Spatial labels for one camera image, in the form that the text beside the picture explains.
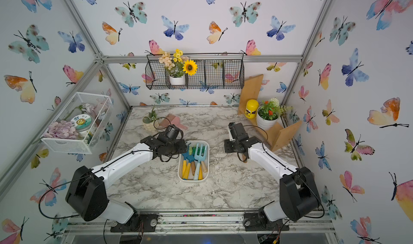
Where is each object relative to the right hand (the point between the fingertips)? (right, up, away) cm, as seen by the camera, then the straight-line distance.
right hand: (230, 143), depth 87 cm
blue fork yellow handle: (-25, -14, 0) cm, 28 cm away
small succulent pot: (-51, +12, +17) cm, 55 cm away
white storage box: (-13, -17, 0) cm, 22 cm away
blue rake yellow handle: (-22, -9, +4) cm, 25 cm away
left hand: (-24, -1, -2) cm, 24 cm away
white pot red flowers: (+21, +16, +1) cm, 26 cm away
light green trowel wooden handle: (-14, -13, +1) cm, 19 cm away
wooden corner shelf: (+24, +3, -1) cm, 24 cm away
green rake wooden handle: (-21, -6, +8) cm, 23 cm away
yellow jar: (+14, +20, +11) cm, 27 cm away
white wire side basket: (-65, +19, -9) cm, 68 cm away
